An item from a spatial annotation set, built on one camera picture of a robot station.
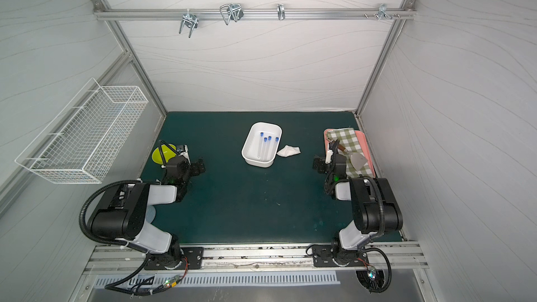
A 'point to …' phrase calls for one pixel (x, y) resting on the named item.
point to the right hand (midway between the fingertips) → (328, 154)
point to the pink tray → (364, 147)
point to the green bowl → (167, 152)
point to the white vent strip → (126, 282)
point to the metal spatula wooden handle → (357, 160)
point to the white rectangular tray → (261, 144)
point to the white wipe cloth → (289, 150)
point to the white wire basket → (81, 143)
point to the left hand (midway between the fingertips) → (192, 159)
